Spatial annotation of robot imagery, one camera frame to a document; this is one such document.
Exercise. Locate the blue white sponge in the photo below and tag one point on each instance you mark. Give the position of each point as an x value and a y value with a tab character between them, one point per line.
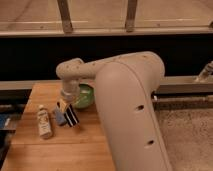
60	119

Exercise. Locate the white plastic bottle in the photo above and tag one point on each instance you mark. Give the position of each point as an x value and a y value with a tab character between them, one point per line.
44	124

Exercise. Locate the metal post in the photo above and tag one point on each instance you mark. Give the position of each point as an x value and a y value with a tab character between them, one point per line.
65	16
130	16

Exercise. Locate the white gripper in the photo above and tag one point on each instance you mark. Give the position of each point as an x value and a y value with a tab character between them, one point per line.
67	96

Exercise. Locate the grey object at right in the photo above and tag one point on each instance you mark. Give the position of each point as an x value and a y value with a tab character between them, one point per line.
205	73

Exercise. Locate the green bowl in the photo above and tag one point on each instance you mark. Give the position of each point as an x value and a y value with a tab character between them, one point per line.
85	98

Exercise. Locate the black striped eraser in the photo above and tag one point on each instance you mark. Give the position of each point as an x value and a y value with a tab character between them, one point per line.
68	114

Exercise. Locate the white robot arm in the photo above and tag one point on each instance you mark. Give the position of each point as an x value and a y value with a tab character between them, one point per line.
123	87

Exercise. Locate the right metal post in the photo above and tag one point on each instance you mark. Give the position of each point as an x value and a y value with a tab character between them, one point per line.
130	16

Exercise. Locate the left metal post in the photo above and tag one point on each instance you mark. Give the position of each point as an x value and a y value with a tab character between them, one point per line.
65	16

